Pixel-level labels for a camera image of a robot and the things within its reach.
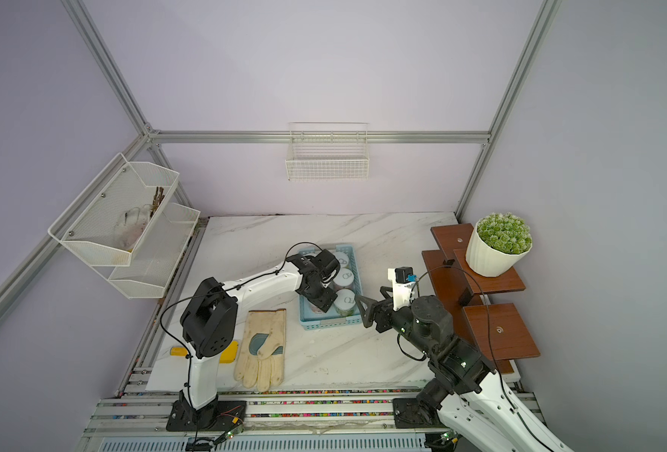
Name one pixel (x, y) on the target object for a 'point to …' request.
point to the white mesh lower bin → (156, 255)
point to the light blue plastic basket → (307, 251)
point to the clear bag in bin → (131, 225)
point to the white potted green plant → (496, 244)
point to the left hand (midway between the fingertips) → (317, 299)
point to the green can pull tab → (345, 301)
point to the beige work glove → (260, 359)
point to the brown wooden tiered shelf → (496, 330)
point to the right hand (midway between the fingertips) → (370, 297)
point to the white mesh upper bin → (108, 220)
